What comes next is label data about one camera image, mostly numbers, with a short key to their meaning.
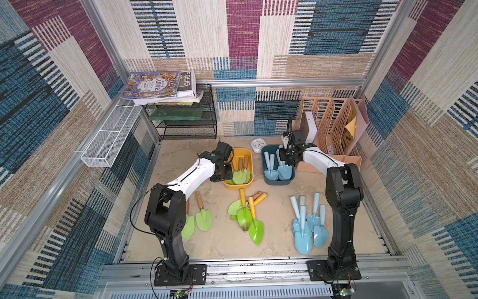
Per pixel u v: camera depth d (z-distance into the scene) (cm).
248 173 102
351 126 90
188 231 85
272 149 109
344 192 56
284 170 99
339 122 109
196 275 73
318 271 73
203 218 89
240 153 114
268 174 102
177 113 99
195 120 94
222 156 72
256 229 85
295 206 87
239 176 101
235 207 92
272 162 105
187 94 81
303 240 81
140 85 81
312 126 97
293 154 78
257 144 114
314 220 87
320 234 82
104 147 92
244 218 87
